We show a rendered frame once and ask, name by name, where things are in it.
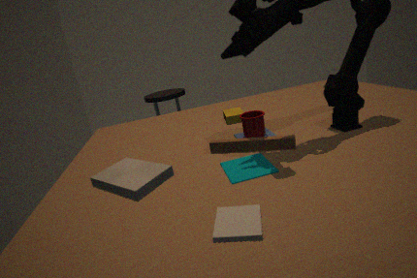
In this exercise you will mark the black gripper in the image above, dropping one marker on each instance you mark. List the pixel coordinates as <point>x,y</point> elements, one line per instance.
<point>253,33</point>

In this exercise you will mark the yellow block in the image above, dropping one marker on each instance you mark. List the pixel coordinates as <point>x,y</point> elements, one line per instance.
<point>232,115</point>

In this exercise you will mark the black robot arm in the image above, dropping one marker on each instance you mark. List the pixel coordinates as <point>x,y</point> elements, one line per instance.
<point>340,89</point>

